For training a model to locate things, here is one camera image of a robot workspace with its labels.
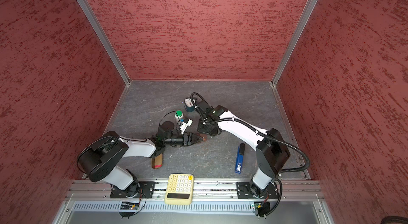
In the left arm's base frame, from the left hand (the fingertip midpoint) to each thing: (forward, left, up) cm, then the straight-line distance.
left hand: (200, 143), depth 80 cm
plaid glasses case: (-7, +23, -6) cm, 25 cm away
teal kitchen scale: (+28, +9, -5) cm, 30 cm away
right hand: (+4, 0, +2) cm, 4 cm away
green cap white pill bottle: (+17, +14, 0) cm, 22 cm away
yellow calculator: (-20, +9, -6) cm, 23 cm away
